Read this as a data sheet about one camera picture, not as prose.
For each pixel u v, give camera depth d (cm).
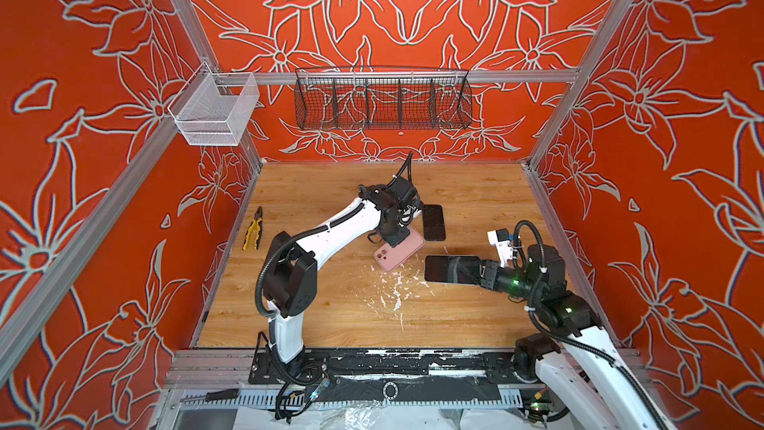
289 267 50
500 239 67
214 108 94
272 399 70
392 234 74
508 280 63
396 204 66
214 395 69
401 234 76
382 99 97
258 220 101
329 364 74
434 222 103
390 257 83
